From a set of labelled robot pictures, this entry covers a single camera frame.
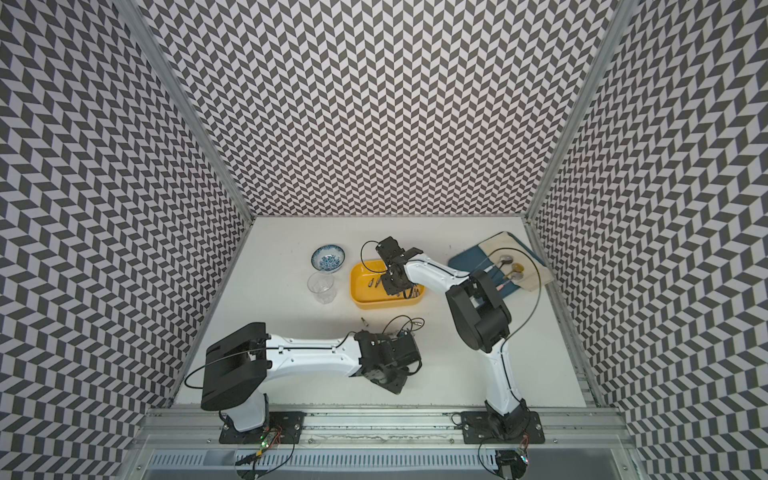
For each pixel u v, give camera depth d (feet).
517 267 3.42
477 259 3.49
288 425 2.38
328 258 3.45
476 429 2.40
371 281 3.26
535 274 3.23
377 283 3.24
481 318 1.73
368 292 3.22
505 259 3.42
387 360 2.03
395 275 2.36
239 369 1.43
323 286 3.24
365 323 2.99
